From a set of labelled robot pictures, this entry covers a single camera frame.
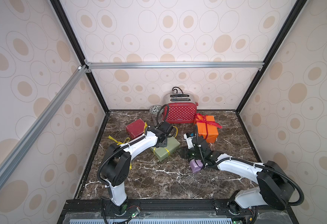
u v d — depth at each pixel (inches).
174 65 35.3
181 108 39.4
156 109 47.1
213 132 36.4
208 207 29.8
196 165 29.1
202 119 39.1
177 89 42.7
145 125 39.6
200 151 25.2
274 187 16.8
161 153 35.1
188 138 29.9
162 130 27.4
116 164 18.7
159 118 43.8
